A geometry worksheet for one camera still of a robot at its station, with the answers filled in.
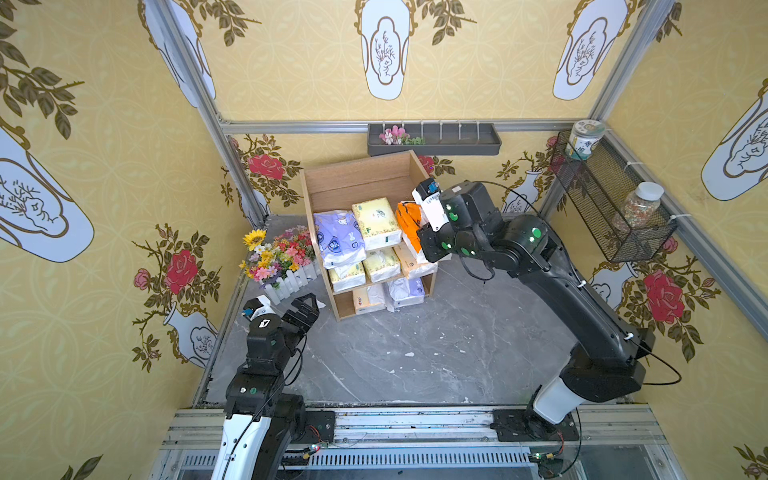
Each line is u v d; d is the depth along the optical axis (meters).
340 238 0.66
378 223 0.69
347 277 0.78
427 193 0.52
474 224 0.44
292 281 0.95
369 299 0.89
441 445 0.72
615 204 0.72
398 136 0.88
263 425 0.49
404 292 0.90
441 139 0.92
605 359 0.40
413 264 0.80
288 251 0.88
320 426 0.74
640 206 0.66
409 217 0.66
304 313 0.66
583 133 0.85
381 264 0.80
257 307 0.65
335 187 0.84
